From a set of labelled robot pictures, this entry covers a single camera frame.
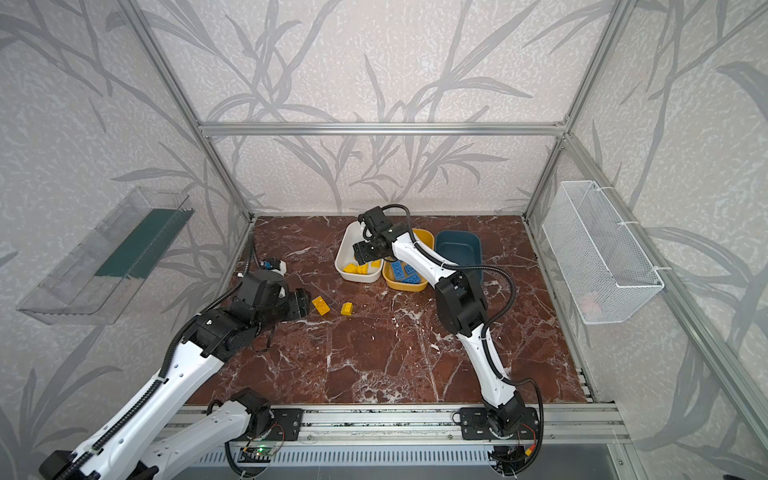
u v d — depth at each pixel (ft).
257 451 2.32
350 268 3.32
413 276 3.31
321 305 3.05
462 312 1.92
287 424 2.43
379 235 2.46
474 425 2.41
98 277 2.12
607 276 2.00
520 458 2.28
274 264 2.14
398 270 3.25
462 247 3.58
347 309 3.00
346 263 3.45
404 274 3.30
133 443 1.29
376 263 2.89
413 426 2.47
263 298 1.78
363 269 3.34
